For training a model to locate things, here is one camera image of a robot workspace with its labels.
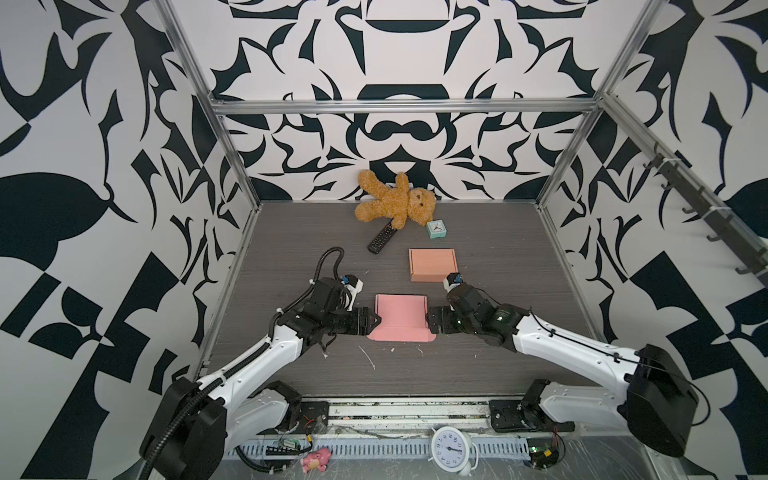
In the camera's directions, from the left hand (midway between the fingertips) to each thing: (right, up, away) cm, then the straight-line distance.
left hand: (373, 314), depth 81 cm
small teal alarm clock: (+22, +23, +29) cm, 43 cm away
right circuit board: (+40, -30, -10) cm, 51 cm away
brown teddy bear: (+8, +33, +30) cm, 45 cm away
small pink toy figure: (-12, -28, -15) cm, 34 cm away
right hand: (+18, -1, +2) cm, 18 cm away
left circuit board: (-20, -29, -9) cm, 36 cm away
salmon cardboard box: (+18, +11, +18) cm, 28 cm away
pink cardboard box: (+8, -2, +4) cm, 9 cm away
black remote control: (+2, +20, +27) cm, 33 cm away
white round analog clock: (+18, -27, -13) cm, 35 cm away
